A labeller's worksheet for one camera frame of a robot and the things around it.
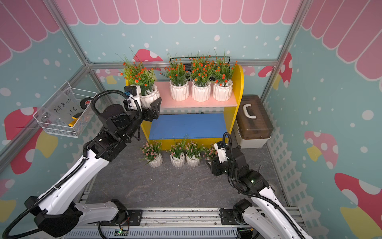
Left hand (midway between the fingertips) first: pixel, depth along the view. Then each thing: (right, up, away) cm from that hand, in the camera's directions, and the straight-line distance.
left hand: (151, 99), depth 62 cm
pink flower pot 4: (+27, -26, +19) cm, 42 cm away
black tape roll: (-41, +2, +18) cm, 45 cm away
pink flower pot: (-6, -25, +19) cm, 32 cm away
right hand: (+25, -28, +11) cm, 39 cm away
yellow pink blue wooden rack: (+15, -7, +33) cm, 37 cm away
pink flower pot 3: (+17, -26, +21) cm, 37 cm away
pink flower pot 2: (+8, -27, +22) cm, 35 cm away
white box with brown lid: (+55, -10, +31) cm, 64 cm away
